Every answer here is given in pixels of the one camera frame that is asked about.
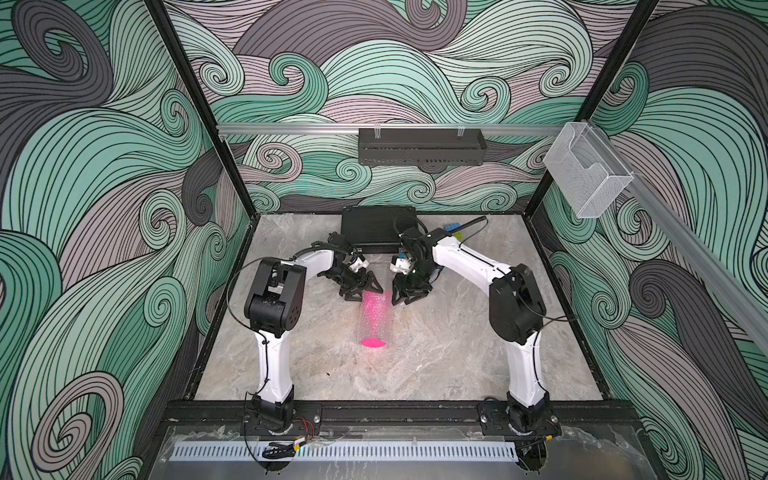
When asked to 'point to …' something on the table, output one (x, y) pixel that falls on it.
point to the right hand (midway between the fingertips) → (397, 303)
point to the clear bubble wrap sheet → (384, 328)
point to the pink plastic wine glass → (376, 305)
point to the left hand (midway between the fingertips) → (374, 294)
